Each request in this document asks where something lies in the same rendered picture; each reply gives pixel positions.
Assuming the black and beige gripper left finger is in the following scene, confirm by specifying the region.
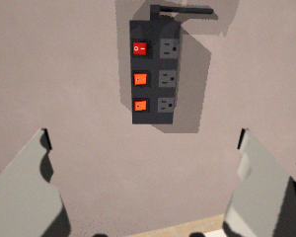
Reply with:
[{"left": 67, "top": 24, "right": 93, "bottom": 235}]
[{"left": 0, "top": 128, "right": 71, "bottom": 237}]

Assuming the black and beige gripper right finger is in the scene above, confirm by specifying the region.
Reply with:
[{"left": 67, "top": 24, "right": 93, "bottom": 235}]
[{"left": 222, "top": 128, "right": 296, "bottom": 237}]

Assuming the black power strip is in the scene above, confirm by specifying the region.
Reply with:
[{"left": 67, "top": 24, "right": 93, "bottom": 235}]
[{"left": 129, "top": 5, "right": 213, "bottom": 124}]

